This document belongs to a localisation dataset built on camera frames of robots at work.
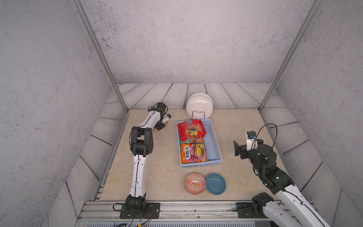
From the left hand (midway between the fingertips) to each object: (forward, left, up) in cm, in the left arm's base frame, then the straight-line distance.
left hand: (157, 125), depth 108 cm
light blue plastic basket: (-22, -40, -1) cm, 45 cm away
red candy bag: (-12, -25, +9) cm, 29 cm away
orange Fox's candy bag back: (-4, +2, +1) cm, 5 cm away
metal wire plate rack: (+3, -30, +10) cm, 32 cm away
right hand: (-28, -51, +21) cm, 62 cm away
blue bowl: (-43, -38, -2) cm, 57 cm away
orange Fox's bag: (-26, -25, +4) cm, 36 cm away
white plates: (+6, -31, +14) cm, 35 cm away
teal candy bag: (-16, -29, +2) cm, 33 cm away
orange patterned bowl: (-43, -26, -2) cm, 50 cm away
